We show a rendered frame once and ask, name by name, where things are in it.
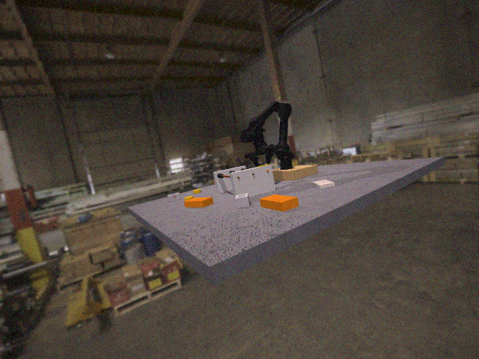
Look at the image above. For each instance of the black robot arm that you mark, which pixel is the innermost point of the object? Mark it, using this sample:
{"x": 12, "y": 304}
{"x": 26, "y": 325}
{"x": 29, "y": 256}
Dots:
{"x": 254, "y": 132}

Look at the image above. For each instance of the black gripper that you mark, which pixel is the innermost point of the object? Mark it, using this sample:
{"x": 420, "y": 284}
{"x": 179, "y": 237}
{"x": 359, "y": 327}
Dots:
{"x": 253, "y": 156}

